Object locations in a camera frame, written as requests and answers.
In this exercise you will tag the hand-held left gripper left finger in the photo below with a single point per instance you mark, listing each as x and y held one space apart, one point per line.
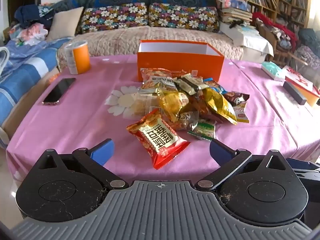
103 150

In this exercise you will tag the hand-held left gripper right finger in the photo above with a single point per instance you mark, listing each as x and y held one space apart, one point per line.
220 150

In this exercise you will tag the pile of snack packets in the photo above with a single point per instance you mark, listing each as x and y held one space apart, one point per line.
217 102

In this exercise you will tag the dark brown snack packet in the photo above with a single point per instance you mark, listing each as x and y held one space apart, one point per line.
236 97

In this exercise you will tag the red snack packet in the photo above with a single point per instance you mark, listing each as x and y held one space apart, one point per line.
157 137

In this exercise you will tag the orange cardboard box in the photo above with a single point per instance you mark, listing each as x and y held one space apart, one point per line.
175 62

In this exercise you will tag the pink flowered tablecloth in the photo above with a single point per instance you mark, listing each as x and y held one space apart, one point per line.
75 130

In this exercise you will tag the black smartphone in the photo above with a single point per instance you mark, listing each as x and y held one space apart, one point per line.
58 90

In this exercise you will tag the long black box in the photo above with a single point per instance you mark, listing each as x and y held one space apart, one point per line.
293 91

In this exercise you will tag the red white booklet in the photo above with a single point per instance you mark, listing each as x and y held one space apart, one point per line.
300 78

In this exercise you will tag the orange cylindrical can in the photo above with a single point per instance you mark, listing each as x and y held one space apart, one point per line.
81 58

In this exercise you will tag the teal tissue pack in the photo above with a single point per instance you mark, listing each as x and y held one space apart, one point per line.
272 68

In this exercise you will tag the blue striped blanket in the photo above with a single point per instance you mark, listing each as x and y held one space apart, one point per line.
22 75

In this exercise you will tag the beige quilted sofa cover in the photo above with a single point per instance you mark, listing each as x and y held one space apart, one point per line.
120 40

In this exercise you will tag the heap of patterned clothes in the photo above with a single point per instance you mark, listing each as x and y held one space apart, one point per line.
310 52

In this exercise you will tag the beige pillow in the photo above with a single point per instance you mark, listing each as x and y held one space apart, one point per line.
65 23

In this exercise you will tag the floral sofa cushion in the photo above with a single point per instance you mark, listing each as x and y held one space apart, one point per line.
182 17
112 17

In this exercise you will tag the stack of books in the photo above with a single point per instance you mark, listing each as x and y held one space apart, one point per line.
236 13

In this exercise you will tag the pink white floral cloth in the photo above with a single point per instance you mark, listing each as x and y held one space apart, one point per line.
32 31

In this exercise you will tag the red cloth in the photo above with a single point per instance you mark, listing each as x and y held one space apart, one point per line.
262 17

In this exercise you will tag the dark blue garment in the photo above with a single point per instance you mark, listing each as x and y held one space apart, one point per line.
27 13

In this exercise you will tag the wooden bookshelf with books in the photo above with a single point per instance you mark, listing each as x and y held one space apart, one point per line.
277 2

